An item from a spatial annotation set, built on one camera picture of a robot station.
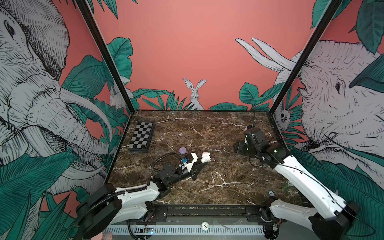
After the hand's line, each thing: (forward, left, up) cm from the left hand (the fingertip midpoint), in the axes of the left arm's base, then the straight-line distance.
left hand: (206, 159), depth 70 cm
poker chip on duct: (-24, +1, -21) cm, 32 cm away
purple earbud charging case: (+18, +13, -23) cm, 32 cm away
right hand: (+8, -16, 0) cm, 18 cm away
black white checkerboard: (+28, +41, -20) cm, 54 cm away
